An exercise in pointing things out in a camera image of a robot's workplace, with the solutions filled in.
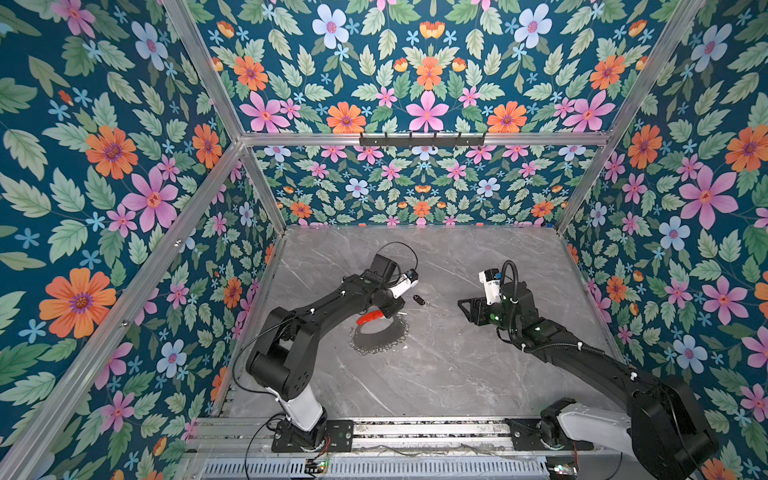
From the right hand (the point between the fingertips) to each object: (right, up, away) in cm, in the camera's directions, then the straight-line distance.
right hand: (465, 299), depth 84 cm
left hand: (-18, 0, +6) cm, 19 cm away
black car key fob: (-13, -2, +15) cm, 20 cm away
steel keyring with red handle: (-30, -14, +5) cm, 33 cm away
